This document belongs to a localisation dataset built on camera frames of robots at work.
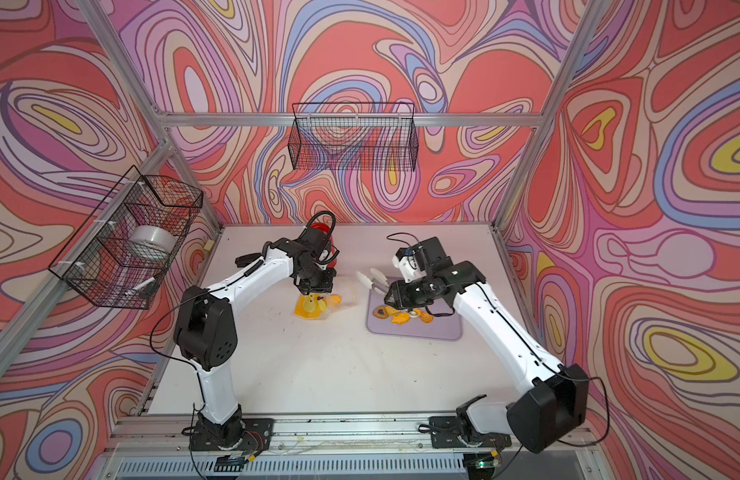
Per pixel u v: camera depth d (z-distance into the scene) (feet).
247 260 3.53
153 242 2.37
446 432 2.40
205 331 1.62
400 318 3.04
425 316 2.12
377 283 2.63
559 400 1.26
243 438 2.36
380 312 3.08
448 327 2.98
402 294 2.16
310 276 2.51
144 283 2.37
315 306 3.12
